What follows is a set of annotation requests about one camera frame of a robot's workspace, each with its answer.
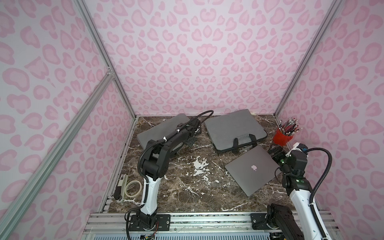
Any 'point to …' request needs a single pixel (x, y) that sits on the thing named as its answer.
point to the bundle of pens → (290, 127)
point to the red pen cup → (280, 139)
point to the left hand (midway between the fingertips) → (188, 138)
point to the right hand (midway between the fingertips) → (275, 147)
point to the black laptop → (254, 170)
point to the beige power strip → (122, 183)
